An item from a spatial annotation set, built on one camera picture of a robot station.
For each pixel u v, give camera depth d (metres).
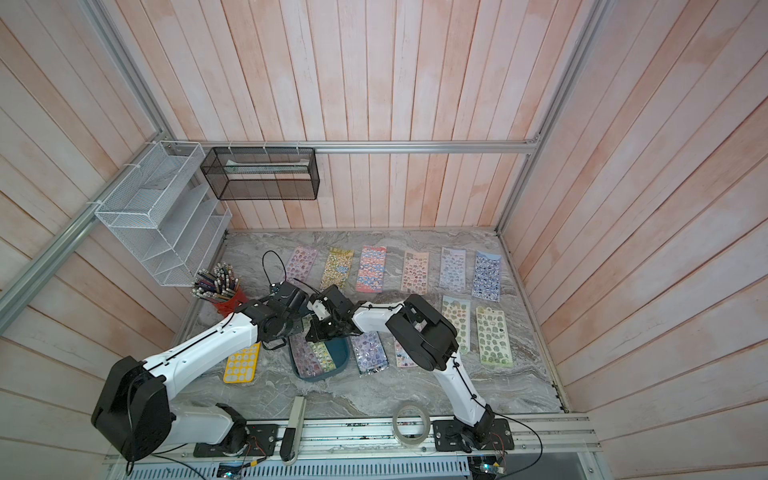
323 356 0.88
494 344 0.90
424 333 0.55
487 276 1.07
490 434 0.65
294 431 0.71
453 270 1.08
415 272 1.07
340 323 0.76
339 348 0.88
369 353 0.88
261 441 0.73
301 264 1.11
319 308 0.87
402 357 0.88
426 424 0.74
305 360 0.84
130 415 0.41
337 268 1.07
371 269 1.08
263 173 1.04
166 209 0.73
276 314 0.61
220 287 0.84
